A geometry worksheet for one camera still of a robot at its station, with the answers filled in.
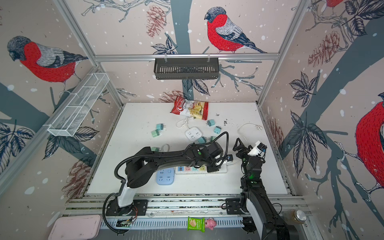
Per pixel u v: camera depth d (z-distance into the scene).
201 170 0.83
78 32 0.80
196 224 0.68
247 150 0.73
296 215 0.62
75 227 0.68
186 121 1.07
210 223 0.67
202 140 0.98
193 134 0.99
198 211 0.73
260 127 1.04
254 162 0.63
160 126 1.04
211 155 0.66
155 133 1.01
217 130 1.04
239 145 0.75
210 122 1.07
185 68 1.07
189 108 1.13
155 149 0.95
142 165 0.54
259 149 0.70
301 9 0.73
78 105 0.78
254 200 0.56
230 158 0.71
